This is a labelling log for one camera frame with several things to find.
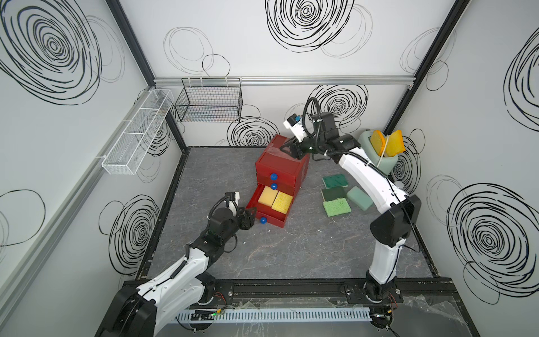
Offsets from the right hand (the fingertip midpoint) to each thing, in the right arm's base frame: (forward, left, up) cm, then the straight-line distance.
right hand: (283, 146), depth 77 cm
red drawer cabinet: (+4, +4, -10) cm, 12 cm away
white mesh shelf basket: (-1, +54, +3) cm, 54 cm away
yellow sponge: (-4, +6, -28) cm, 29 cm away
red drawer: (+1, +10, -28) cm, 29 cm away
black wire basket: (+29, +34, +1) cm, 45 cm away
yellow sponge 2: (-6, 0, -30) cm, 31 cm away
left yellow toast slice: (+16, -43, -11) cm, 47 cm away
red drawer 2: (-14, +8, -26) cm, 30 cm away
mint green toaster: (+9, -49, -19) cm, 53 cm away
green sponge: (-1, -24, -30) cm, 39 cm away
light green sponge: (-9, -25, -30) cm, 40 cm away
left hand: (-15, +13, -19) cm, 28 cm away
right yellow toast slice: (+14, -51, -12) cm, 54 cm away
